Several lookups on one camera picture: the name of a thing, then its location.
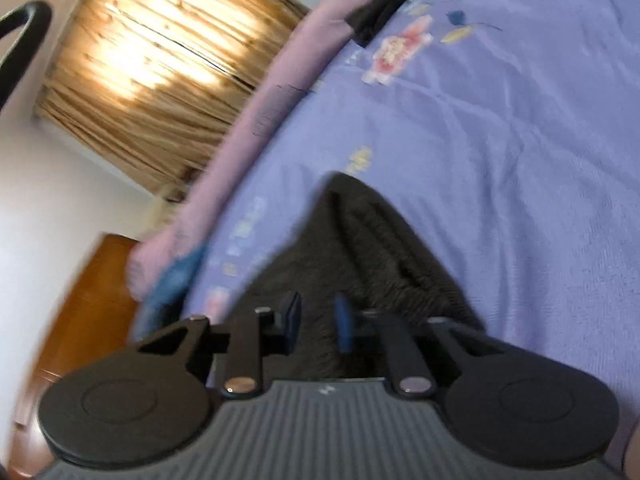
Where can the purple floral bed sheet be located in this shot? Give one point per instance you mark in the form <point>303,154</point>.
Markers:
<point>506,133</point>

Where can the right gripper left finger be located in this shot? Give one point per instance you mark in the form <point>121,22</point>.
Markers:
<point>146,401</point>

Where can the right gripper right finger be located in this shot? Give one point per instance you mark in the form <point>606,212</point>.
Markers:
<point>501,401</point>

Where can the blue denim garment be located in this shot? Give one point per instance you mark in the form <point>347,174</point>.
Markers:
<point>162,305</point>

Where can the golden curtains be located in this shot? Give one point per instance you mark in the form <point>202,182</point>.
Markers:
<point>154,86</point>

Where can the black knit pants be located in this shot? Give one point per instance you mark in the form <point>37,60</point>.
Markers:
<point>355,242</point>

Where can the pink floral quilt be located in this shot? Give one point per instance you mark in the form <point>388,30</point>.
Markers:
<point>315,41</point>

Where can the wooden headboard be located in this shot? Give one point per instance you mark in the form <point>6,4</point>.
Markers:
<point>92,322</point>

